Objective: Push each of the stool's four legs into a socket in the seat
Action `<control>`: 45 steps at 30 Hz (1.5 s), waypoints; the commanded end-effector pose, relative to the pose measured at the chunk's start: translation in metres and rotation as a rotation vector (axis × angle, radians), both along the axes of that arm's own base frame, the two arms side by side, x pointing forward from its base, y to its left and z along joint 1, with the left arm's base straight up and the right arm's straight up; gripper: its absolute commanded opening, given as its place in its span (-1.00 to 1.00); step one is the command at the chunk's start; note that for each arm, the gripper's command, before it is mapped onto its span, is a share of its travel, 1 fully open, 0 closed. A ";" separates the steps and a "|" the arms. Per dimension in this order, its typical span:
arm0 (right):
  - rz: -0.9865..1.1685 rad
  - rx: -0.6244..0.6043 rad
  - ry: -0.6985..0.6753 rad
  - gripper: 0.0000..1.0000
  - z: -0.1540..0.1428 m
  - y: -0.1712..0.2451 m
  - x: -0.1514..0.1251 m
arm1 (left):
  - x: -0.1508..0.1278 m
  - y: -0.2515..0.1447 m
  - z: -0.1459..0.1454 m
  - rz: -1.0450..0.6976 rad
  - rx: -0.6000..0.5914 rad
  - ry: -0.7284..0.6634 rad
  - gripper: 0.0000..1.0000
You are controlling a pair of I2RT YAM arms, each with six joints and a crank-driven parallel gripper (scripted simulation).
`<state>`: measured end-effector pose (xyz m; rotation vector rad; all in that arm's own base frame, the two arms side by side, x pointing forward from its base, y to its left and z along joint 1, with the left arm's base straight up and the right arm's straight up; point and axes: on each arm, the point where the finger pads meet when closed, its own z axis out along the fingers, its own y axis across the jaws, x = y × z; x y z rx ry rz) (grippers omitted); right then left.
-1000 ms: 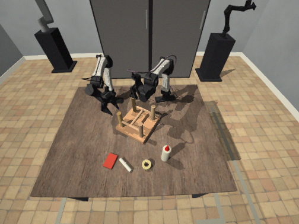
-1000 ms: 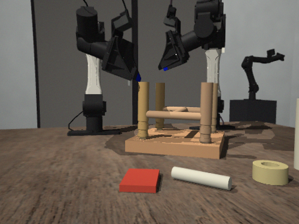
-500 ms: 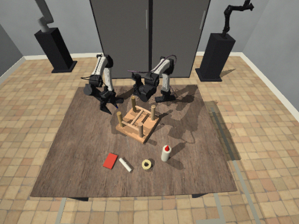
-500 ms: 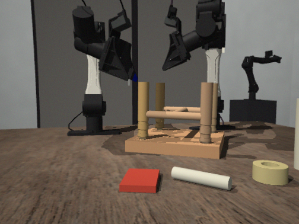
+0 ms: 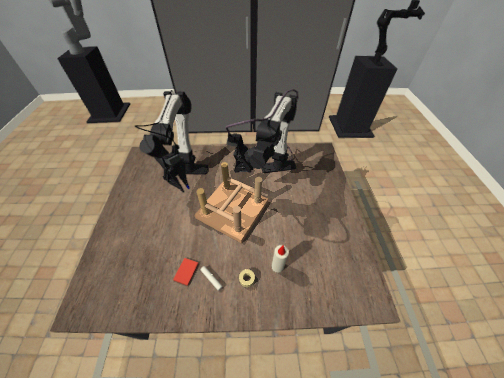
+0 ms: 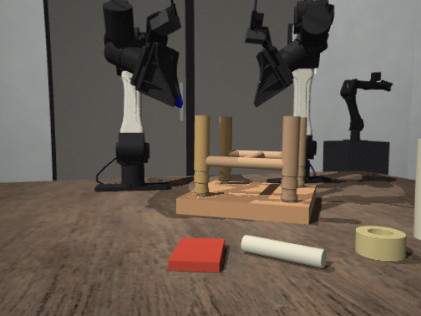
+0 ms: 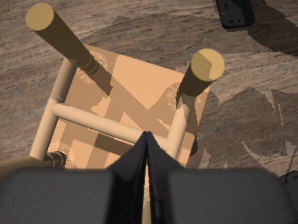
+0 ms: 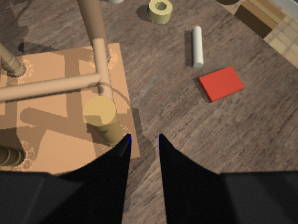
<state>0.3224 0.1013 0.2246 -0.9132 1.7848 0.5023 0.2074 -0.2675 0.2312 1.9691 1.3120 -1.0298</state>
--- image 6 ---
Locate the red flat block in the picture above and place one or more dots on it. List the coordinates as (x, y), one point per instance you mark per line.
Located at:
(197, 254)

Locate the off-white cylinder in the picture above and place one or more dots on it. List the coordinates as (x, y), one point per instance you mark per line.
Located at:
(290, 252)

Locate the white glue bottle with red cap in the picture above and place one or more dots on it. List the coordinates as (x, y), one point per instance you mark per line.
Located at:
(417, 201)

